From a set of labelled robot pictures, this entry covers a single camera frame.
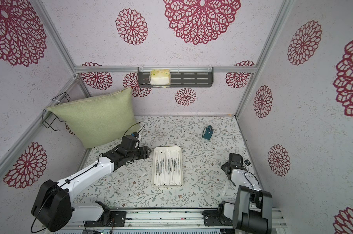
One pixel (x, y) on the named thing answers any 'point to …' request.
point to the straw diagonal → (175, 170)
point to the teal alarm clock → (207, 132)
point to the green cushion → (100, 120)
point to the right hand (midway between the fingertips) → (229, 169)
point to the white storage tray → (167, 147)
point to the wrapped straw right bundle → (178, 166)
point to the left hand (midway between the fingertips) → (147, 151)
